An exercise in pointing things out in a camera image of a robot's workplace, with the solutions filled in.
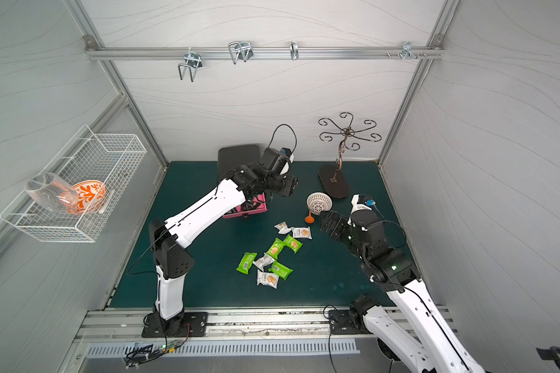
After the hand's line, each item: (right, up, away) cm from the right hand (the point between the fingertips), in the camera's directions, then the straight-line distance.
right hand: (332, 216), depth 70 cm
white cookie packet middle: (-23, -19, +16) cm, 34 cm away
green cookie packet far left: (-29, -19, +14) cm, 38 cm away
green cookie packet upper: (-12, -14, +21) cm, 28 cm away
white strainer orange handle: (0, +1, +34) cm, 34 cm away
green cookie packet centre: (-18, -15, +20) cm, 31 cm away
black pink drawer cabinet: (-40, +21, +32) cm, 55 cm away
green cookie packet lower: (-16, -22, +14) cm, 31 cm away
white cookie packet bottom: (-21, -24, +12) cm, 34 cm away
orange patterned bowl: (-72, +7, -3) cm, 72 cm away
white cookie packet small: (-16, -8, +23) cm, 29 cm away
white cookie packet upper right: (-8, -10, +24) cm, 27 cm away
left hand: (-12, +10, +9) cm, 19 cm away
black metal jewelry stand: (+9, +13, +41) cm, 44 cm away
